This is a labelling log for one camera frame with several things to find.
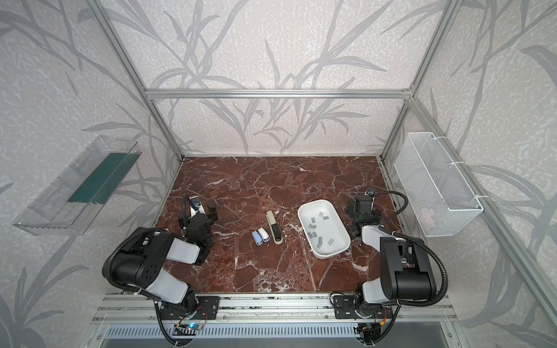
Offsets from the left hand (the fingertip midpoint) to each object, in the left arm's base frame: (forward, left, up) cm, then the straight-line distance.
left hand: (199, 199), depth 90 cm
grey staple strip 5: (-15, -51, -9) cm, 54 cm away
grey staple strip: (-3, -54, -10) cm, 55 cm away
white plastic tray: (-10, -54, -10) cm, 56 cm away
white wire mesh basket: (-15, -82, +26) cm, 87 cm away
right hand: (+3, -71, -3) cm, 71 cm away
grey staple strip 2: (-7, -48, -10) cm, 50 cm away
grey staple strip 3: (-14, -56, -10) cm, 58 cm away
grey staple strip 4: (-11, -49, -9) cm, 51 cm away
